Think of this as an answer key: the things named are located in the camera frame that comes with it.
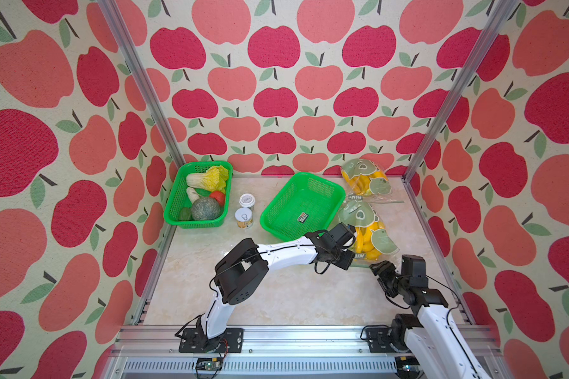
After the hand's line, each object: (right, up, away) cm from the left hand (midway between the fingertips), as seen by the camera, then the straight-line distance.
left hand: (354, 268), depth 82 cm
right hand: (+8, -3, +3) cm, 9 cm away
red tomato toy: (-54, +26, +22) cm, 64 cm away
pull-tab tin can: (-42, +17, +16) cm, 48 cm away
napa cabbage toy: (-57, +34, +25) cm, 71 cm away
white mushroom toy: (-68, +27, +27) cm, 78 cm away
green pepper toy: (-68, +18, +18) cm, 72 cm away
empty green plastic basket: (-15, +22, +29) cm, 39 cm away
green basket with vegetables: (-64, +26, +26) cm, 74 cm away
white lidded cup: (-41, +24, +20) cm, 51 cm away
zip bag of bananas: (+13, +34, +29) cm, 47 cm away
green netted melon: (-57, +21, +13) cm, 62 cm away
